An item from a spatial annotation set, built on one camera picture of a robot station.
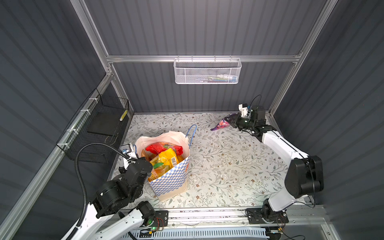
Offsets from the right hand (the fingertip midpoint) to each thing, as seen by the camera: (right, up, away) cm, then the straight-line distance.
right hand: (226, 119), depth 83 cm
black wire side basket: (-66, -1, -7) cm, 66 cm away
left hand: (-41, -17, -20) cm, 49 cm away
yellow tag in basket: (-57, +2, -1) cm, 57 cm away
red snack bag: (-36, -15, -8) cm, 40 cm away
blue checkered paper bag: (-27, -31, -14) cm, 43 cm away
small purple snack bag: (-1, -3, +2) cm, 4 cm away
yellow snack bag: (-32, -21, -13) cm, 41 cm away
